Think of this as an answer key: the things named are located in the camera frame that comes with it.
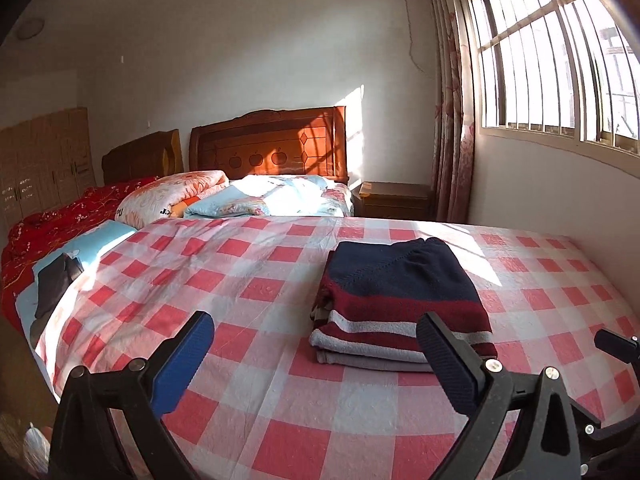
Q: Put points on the light blue floral quilt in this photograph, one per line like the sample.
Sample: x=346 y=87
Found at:
x=282 y=196

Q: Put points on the wooden nightstand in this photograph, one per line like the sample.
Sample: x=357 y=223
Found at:
x=389 y=200

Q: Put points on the red white striped sweater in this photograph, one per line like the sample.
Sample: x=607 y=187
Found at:
x=371 y=296

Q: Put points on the carved wooden headboard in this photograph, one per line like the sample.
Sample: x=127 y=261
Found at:
x=274 y=142

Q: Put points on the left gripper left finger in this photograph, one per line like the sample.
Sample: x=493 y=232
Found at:
x=85 y=442

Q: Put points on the round ceiling lamp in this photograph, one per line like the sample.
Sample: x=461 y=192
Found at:
x=30 y=29

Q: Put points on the white crumpled face mask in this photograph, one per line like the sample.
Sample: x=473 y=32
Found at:
x=36 y=450

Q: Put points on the pink floral curtain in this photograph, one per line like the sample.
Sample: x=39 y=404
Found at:
x=454 y=121

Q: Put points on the light wooden wardrobe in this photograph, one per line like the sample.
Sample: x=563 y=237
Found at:
x=46 y=163

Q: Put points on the pink floral folded quilt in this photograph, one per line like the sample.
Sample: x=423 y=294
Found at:
x=168 y=197

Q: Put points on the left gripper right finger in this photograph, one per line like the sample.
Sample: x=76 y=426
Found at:
x=554 y=437

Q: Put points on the dark garment on bed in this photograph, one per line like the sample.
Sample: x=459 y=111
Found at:
x=53 y=281

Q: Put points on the barred window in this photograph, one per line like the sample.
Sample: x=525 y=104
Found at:
x=558 y=68

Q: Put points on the light blue cloth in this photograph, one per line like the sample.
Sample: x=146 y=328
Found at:
x=87 y=248

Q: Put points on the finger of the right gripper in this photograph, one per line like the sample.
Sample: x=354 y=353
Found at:
x=624 y=349

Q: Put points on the pink checkered bed sheet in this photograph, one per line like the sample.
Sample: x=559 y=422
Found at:
x=261 y=406

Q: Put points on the red floral bedspread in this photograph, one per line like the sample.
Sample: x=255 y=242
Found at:
x=32 y=238

